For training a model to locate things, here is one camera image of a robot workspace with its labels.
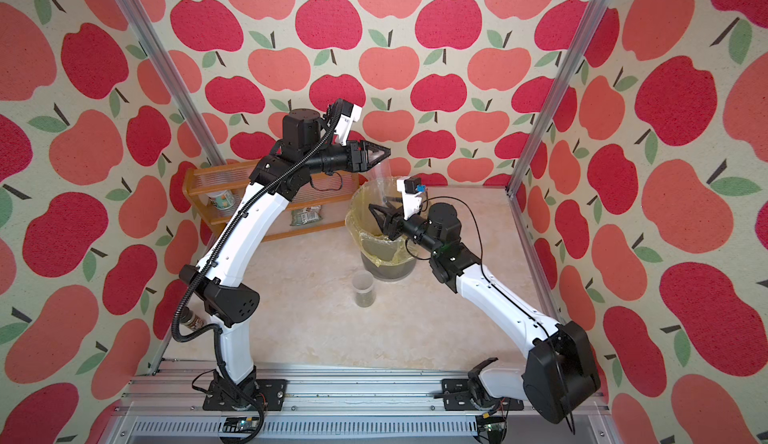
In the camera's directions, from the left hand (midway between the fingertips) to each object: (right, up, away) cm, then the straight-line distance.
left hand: (388, 158), depth 65 cm
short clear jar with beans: (-6, -33, +17) cm, 38 cm away
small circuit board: (-36, -64, +6) cm, 74 cm away
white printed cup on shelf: (-52, -8, +27) cm, 59 cm away
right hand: (-2, -11, +6) cm, 13 cm away
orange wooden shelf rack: (-50, -6, +21) cm, 55 cm away
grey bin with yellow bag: (-1, -24, +15) cm, 29 cm away
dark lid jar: (-53, -41, +14) cm, 69 cm away
